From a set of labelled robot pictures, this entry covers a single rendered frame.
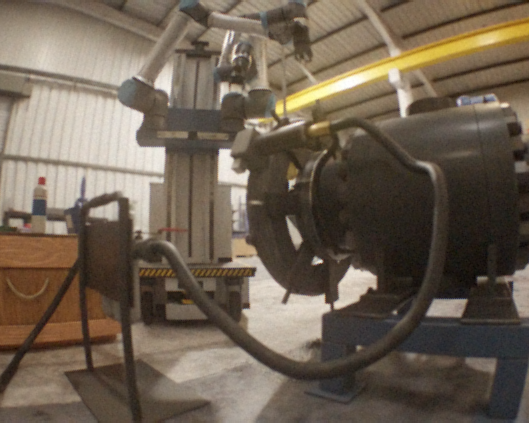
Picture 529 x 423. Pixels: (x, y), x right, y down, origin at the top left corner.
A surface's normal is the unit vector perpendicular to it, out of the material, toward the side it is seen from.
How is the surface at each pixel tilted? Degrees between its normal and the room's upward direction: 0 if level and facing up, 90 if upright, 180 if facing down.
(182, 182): 90
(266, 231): 104
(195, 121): 90
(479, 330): 90
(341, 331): 90
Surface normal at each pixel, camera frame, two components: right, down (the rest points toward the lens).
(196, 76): 0.23, -0.10
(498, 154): -0.65, -0.25
